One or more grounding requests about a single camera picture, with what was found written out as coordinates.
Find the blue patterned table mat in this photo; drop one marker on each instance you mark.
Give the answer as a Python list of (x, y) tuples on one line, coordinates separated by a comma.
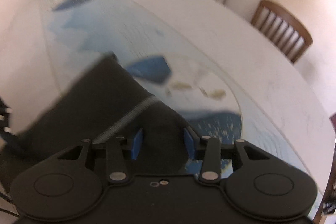
[(180, 51)]

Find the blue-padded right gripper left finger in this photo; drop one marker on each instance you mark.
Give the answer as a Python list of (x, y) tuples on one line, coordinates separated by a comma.
[(121, 153)]

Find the black zippered garment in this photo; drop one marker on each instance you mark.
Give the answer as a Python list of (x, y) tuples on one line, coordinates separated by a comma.
[(52, 159)]

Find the brown wooden chair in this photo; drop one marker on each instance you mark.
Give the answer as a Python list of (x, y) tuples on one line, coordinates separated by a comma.
[(282, 29)]

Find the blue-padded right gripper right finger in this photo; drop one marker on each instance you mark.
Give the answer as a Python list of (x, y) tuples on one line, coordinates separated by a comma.
[(208, 150)]

